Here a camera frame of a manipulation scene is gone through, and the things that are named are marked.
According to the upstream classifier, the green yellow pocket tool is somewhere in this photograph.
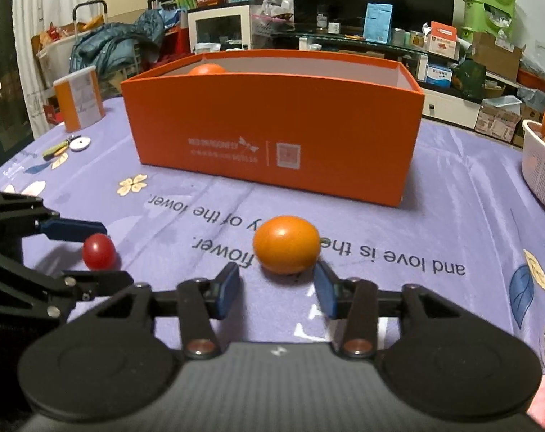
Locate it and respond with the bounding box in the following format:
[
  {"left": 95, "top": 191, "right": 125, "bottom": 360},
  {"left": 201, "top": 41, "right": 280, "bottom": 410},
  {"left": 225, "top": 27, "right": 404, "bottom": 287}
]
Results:
[{"left": 42, "top": 135, "right": 81, "bottom": 160}]

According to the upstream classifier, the brown cardboard box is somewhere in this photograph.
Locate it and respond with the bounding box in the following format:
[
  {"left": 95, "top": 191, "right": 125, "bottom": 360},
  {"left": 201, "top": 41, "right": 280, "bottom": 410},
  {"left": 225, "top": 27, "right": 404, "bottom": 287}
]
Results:
[{"left": 470, "top": 31, "right": 525, "bottom": 82}]

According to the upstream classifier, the black trolley handle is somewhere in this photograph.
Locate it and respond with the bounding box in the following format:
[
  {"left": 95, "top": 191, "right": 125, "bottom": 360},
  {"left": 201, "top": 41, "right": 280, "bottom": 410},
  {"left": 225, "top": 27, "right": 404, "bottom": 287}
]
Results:
[{"left": 72, "top": 0, "right": 109, "bottom": 32}]

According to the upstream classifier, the red cherry tomato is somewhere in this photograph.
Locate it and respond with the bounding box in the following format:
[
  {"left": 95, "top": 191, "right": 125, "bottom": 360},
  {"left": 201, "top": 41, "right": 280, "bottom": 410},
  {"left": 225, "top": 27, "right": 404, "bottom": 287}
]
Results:
[{"left": 82, "top": 233, "right": 117, "bottom": 271}]

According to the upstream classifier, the white tv stand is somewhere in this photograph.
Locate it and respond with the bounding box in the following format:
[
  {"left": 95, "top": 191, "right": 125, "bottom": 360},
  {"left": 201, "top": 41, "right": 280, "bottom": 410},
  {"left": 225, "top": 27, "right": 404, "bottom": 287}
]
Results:
[{"left": 255, "top": 31, "right": 482, "bottom": 129}]

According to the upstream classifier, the white storage bin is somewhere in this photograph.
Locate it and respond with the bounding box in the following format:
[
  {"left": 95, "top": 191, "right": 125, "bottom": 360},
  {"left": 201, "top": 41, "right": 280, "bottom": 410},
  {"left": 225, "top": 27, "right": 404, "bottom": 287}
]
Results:
[{"left": 36, "top": 36, "right": 77, "bottom": 88}]

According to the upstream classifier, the red printed carton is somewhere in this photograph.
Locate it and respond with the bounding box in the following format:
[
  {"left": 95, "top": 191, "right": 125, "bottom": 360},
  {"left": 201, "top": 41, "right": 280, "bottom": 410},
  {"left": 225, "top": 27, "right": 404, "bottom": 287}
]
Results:
[{"left": 42, "top": 103, "right": 63, "bottom": 127}]

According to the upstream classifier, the orange white canister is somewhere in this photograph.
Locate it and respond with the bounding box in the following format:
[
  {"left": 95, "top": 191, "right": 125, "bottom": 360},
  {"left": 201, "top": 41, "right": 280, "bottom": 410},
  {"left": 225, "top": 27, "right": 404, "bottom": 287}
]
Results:
[{"left": 53, "top": 66, "right": 106, "bottom": 132}]

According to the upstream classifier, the blue white tissue box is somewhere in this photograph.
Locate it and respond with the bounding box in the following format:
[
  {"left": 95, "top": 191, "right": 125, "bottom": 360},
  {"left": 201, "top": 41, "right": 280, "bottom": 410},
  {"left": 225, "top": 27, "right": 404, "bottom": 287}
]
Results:
[{"left": 425, "top": 65, "right": 454, "bottom": 88}]

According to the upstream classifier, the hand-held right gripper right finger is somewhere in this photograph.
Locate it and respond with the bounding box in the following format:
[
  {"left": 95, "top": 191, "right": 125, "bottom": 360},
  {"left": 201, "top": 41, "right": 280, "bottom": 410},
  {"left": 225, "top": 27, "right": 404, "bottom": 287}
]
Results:
[{"left": 312, "top": 260, "right": 469, "bottom": 361}]

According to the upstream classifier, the red plastic basin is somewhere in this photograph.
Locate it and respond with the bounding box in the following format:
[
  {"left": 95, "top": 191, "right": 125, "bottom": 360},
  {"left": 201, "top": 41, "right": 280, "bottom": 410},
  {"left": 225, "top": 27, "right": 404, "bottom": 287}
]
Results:
[{"left": 518, "top": 68, "right": 545, "bottom": 93}]

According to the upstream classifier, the blue paper card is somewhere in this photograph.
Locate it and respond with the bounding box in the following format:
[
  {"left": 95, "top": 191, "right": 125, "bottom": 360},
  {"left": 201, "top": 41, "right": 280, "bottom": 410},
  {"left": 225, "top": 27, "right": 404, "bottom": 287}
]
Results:
[{"left": 362, "top": 3, "right": 393, "bottom": 44}]

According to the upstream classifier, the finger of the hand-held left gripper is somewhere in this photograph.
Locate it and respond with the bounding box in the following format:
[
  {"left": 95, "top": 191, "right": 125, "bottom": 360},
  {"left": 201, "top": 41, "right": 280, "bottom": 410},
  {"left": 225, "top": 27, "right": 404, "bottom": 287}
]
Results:
[
  {"left": 0, "top": 190, "right": 108, "bottom": 253},
  {"left": 0, "top": 252, "right": 135, "bottom": 322}
]

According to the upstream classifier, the white glass door cabinet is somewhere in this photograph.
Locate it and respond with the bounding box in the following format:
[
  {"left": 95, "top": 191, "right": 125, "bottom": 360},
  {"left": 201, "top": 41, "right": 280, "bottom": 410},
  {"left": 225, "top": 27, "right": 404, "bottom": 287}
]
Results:
[{"left": 187, "top": 4, "right": 254, "bottom": 55}]

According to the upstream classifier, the green plastic shelf unit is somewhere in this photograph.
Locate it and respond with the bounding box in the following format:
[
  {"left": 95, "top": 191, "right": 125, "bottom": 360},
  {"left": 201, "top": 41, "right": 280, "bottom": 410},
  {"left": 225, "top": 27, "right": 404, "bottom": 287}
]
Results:
[{"left": 462, "top": 0, "right": 518, "bottom": 43}]

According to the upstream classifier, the orange cardboard box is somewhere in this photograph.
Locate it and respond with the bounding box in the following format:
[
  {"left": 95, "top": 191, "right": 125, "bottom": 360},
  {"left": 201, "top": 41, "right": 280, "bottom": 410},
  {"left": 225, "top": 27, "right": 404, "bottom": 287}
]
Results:
[{"left": 120, "top": 49, "right": 425, "bottom": 208}]

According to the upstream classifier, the orange white carton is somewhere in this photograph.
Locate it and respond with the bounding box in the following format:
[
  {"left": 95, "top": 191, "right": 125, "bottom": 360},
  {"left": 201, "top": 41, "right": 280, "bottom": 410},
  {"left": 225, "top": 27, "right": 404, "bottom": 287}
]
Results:
[{"left": 424, "top": 22, "right": 460, "bottom": 57}]

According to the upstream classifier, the small orange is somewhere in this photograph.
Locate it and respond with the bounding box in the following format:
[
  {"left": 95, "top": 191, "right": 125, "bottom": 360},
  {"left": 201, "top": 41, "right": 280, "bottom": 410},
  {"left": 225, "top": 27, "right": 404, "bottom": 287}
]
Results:
[{"left": 253, "top": 216, "right": 322, "bottom": 276}]

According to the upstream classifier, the purple printed tablecloth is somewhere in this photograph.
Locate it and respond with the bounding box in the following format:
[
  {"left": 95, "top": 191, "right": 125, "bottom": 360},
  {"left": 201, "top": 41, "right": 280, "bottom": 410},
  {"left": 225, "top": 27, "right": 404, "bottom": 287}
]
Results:
[{"left": 0, "top": 94, "right": 545, "bottom": 432}]

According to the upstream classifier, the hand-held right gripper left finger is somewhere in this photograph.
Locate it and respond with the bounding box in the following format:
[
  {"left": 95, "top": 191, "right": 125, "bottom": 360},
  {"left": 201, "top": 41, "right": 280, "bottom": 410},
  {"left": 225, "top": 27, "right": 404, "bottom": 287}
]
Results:
[{"left": 95, "top": 261, "right": 242, "bottom": 361}]

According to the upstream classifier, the printed cardboard carton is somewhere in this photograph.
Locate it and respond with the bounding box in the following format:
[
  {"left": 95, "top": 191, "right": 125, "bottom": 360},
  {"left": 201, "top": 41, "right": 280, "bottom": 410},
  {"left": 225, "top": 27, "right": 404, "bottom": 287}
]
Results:
[{"left": 474, "top": 95, "right": 523, "bottom": 142}]

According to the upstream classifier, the dark green bag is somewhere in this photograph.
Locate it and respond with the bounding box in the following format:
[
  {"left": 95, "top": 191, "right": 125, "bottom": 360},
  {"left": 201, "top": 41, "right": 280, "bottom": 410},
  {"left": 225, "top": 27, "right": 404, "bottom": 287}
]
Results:
[{"left": 452, "top": 59, "right": 487, "bottom": 100}]

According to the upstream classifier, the white curtain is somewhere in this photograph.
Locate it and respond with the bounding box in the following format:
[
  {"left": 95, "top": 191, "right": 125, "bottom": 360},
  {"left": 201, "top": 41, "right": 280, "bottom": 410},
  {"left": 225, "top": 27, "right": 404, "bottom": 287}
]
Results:
[{"left": 12, "top": 0, "right": 102, "bottom": 140}]

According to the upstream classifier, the blue padded jacket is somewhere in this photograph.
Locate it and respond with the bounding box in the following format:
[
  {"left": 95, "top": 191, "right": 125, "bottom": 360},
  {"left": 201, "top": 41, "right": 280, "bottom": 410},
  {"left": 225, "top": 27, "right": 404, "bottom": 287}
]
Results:
[{"left": 69, "top": 9, "right": 165, "bottom": 95}]

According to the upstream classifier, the large orange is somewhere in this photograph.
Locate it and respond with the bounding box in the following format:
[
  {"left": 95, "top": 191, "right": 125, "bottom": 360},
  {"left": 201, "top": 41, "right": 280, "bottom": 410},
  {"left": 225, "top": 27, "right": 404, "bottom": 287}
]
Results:
[{"left": 187, "top": 63, "right": 228, "bottom": 76}]

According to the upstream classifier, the white colander bowl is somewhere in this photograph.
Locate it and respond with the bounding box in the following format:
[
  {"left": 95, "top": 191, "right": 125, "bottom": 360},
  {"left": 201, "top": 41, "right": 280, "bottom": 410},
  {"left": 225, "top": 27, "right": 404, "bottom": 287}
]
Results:
[{"left": 521, "top": 119, "right": 545, "bottom": 221}]

